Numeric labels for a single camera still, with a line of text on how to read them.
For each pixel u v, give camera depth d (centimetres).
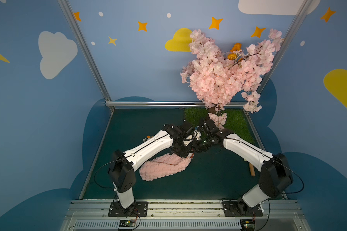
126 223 72
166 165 80
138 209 74
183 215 73
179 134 55
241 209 66
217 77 72
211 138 65
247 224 72
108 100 115
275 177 44
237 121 112
